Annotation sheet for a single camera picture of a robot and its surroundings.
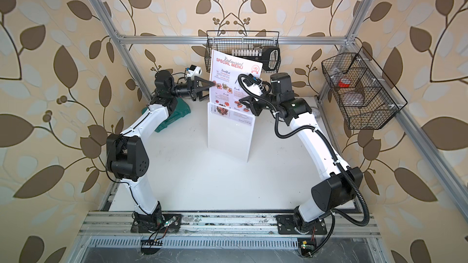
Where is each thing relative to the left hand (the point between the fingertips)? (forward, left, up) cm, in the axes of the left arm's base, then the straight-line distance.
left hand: (209, 88), depth 72 cm
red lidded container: (+9, -59, -4) cm, 60 cm away
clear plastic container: (-3, -57, -2) cm, 58 cm away
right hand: (-3, -13, -3) cm, 14 cm away
